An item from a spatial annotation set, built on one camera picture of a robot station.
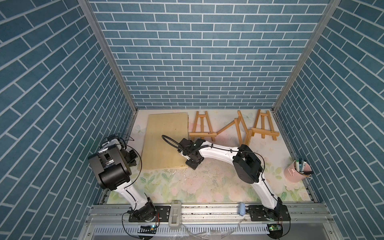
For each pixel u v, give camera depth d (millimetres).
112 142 642
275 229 720
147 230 722
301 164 809
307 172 787
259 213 737
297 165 807
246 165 540
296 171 788
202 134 1019
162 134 774
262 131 1021
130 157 823
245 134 1027
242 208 733
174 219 691
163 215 728
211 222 721
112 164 520
